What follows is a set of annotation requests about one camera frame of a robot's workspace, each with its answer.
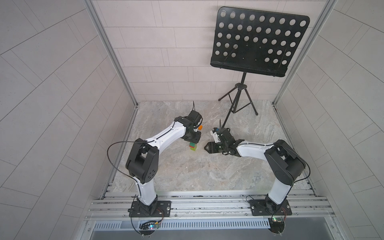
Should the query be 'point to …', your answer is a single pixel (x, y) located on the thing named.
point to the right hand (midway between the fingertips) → (207, 147)
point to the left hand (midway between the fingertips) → (197, 138)
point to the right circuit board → (276, 224)
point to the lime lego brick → (193, 149)
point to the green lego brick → (192, 144)
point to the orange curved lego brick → (200, 127)
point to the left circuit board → (148, 227)
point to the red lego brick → (191, 146)
